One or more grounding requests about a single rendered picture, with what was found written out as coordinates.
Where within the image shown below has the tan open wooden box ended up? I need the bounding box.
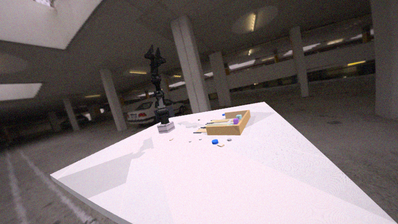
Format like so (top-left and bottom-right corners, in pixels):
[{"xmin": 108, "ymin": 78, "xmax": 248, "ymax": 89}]
[{"xmin": 205, "ymin": 108, "xmax": 250, "ymax": 135}]

